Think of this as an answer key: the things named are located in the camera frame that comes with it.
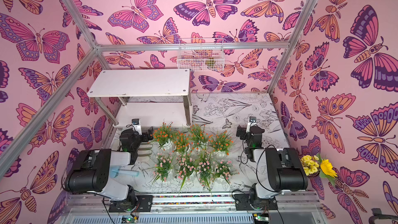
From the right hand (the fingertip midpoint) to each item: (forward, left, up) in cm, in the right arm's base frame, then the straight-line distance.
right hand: (249, 125), depth 94 cm
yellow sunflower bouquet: (-30, -18, +17) cm, 38 cm away
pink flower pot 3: (-31, +26, +7) cm, 41 cm away
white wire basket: (+33, +30, +27) cm, 53 cm away
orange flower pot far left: (-13, +48, +8) cm, 51 cm away
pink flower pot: (-28, +46, +3) cm, 54 cm away
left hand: (-2, +63, 0) cm, 63 cm away
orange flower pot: (-17, +38, +8) cm, 42 cm away
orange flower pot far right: (-16, +19, +7) cm, 26 cm away
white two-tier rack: (+30, +67, -7) cm, 73 cm away
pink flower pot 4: (-29, +18, +7) cm, 35 cm away
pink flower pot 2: (-28, +35, +8) cm, 46 cm away
